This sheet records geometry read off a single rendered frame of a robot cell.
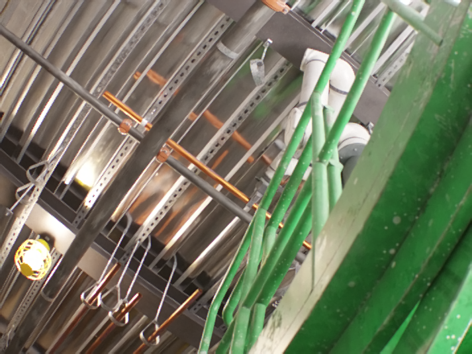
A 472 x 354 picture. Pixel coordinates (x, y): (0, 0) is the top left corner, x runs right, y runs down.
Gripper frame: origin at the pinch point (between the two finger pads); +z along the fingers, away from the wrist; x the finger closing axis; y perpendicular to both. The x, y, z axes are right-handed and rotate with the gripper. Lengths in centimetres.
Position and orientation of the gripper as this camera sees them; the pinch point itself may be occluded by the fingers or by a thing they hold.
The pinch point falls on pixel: (249, 202)
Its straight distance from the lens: 312.2
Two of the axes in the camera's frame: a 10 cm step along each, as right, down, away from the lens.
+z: -6.2, 7.7, 1.5
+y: -7.8, -5.9, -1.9
